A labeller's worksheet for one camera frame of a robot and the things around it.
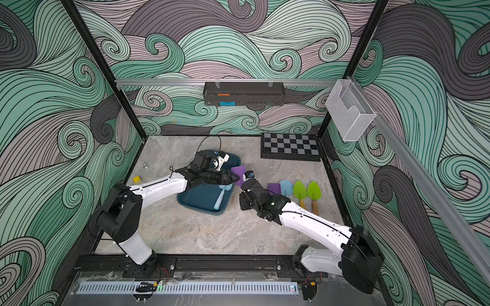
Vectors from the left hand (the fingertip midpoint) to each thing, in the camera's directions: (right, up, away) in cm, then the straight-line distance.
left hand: (236, 177), depth 84 cm
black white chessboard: (+39, +14, +27) cm, 50 cm away
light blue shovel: (-7, -7, +11) cm, 15 cm away
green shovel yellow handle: (+32, -9, +12) cm, 35 cm away
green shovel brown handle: (+39, -9, +11) cm, 42 cm away
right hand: (+4, -7, -3) cm, 9 cm away
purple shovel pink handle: (+2, +3, +1) cm, 3 cm away
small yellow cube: (-53, -3, +14) cm, 55 cm away
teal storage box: (-15, -11, +7) cm, 20 cm away
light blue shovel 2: (+25, -7, +11) cm, 28 cm away
